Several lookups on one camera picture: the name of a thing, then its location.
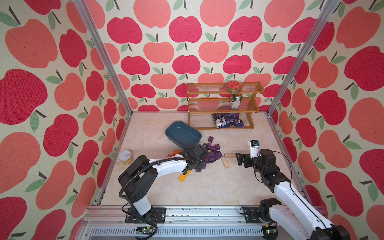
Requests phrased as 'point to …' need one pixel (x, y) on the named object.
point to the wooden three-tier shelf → (205, 99)
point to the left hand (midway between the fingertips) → (201, 164)
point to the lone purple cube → (210, 139)
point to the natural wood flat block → (229, 155)
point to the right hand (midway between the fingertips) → (245, 155)
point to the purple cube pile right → (217, 146)
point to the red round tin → (234, 87)
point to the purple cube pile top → (209, 145)
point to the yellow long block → (182, 177)
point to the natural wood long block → (225, 162)
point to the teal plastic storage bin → (183, 134)
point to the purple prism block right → (219, 154)
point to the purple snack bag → (225, 120)
